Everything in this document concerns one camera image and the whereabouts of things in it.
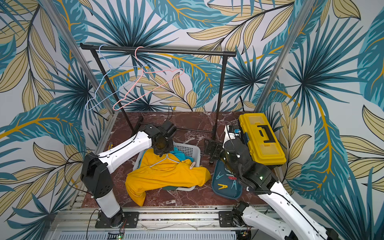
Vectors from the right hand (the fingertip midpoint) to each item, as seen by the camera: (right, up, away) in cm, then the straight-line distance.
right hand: (213, 141), depth 64 cm
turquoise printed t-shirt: (-16, -10, +21) cm, 28 cm away
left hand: (-22, -8, +18) cm, 30 cm away
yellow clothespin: (+8, -27, +19) cm, 34 cm away
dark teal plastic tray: (+10, -26, +21) cm, 35 cm away
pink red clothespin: (+14, -23, +21) cm, 34 cm away
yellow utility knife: (-64, -7, +33) cm, 72 cm away
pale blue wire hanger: (-23, -10, +15) cm, 29 cm away
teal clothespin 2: (+15, -26, +20) cm, 36 cm away
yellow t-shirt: (-28, -16, +11) cm, 34 cm away
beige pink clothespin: (-9, -14, +15) cm, 23 cm away
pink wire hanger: (-15, +43, +32) cm, 55 cm away
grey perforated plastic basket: (-9, -9, +26) cm, 29 cm away
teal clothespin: (+7, -22, +23) cm, 33 cm away
